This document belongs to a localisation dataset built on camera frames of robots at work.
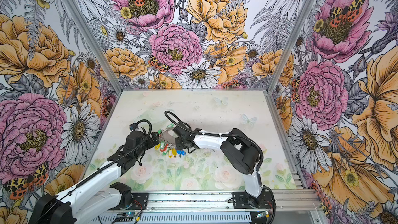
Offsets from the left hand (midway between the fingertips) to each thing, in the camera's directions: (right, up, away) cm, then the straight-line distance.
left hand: (151, 140), depth 87 cm
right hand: (+16, -5, +4) cm, 17 cm away
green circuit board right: (+56, -30, -15) cm, 65 cm away
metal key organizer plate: (+5, 0, +11) cm, 12 cm away
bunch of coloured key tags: (+7, -6, +5) cm, 10 cm away
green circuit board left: (-7, -31, -15) cm, 35 cm away
